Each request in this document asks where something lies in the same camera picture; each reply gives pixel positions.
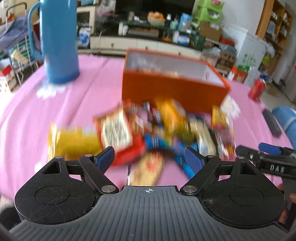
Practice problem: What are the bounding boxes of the red white snack bag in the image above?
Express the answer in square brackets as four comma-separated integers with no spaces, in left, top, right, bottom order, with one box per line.
[93,106,146,166]

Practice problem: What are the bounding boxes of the brown round cake packet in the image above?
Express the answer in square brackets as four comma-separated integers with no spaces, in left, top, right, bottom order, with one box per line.
[127,152,165,186]

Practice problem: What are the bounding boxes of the black remote control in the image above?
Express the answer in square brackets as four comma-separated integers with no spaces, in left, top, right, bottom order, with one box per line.
[262,109,282,138]

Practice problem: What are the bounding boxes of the golden yellow snack bag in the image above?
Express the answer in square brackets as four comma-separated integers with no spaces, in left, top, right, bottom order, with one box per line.
[154,98,189,135]

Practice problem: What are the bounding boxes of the blue cookie packet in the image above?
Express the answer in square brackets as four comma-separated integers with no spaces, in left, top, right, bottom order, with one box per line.
[144,133,203,179]

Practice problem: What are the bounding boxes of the red soda can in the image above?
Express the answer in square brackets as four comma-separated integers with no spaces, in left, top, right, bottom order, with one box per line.
[248,78,266,101]

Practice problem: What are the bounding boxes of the pink floral tablecloth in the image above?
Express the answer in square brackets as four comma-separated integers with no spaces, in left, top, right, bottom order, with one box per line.
[1,55,292,200]

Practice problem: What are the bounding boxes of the white mini fridge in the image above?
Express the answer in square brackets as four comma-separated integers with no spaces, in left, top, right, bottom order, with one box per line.
[227,25,266,70]

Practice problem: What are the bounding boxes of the orange storage box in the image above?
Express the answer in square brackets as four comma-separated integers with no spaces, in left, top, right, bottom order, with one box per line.
[121,49,231,113]

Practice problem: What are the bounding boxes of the white TV cabinet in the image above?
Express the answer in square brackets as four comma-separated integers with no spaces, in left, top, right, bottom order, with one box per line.
[90,36,202,58]

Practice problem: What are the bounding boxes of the wooden bookshelf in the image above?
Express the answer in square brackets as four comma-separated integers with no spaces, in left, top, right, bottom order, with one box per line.
[256,0,293,76]

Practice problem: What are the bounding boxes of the blue thermos jug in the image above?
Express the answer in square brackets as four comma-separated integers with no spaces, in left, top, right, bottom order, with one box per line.
[28,0,80,84]

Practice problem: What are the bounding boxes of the green plastic drawer unit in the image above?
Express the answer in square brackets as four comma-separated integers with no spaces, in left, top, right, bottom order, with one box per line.
[193,0,225,24]

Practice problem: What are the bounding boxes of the fruit bowl with oranges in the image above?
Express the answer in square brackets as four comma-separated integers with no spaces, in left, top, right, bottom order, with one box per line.
[147,11,166,27]

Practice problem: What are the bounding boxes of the black television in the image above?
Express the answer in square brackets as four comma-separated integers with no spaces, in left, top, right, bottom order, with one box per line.
[115,0,195,18]

